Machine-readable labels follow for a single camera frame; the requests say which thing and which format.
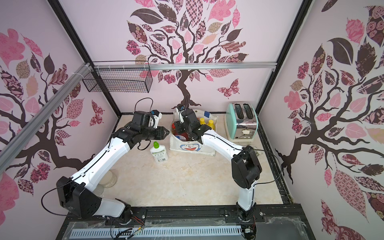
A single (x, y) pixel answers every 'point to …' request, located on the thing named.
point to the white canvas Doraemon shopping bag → (195, 147)
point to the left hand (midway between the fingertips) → (166, 134)
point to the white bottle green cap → (159, 152)
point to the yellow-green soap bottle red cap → (173, 127)
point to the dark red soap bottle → (182, 136)
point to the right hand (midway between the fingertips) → (177, 120)
